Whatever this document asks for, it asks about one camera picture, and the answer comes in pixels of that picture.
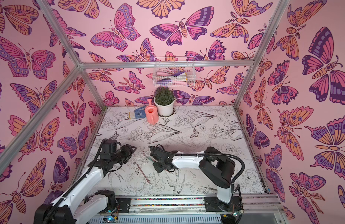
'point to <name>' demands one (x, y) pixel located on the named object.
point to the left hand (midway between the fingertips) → (136, 148)
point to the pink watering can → (152, 113)
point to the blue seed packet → (140, 113)
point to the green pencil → (151, 159)
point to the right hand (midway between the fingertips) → (157, 163)
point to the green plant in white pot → (164, 98)
